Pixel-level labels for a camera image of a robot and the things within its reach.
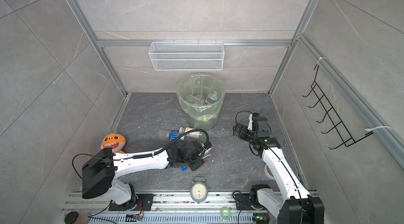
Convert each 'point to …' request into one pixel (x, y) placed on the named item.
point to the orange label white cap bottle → (183, 130)
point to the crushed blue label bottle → (171, 134)
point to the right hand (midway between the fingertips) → (240, 128)
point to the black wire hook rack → (338, 125)
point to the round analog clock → (199, 190)
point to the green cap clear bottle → (198, 99)
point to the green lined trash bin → (201, 116)
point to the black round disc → (71, 217)
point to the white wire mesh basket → (187, 56)
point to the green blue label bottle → (212, 97)
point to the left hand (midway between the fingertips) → (201, 154)
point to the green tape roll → (221, 213)
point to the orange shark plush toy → (116, 141)
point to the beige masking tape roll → (266, 172)
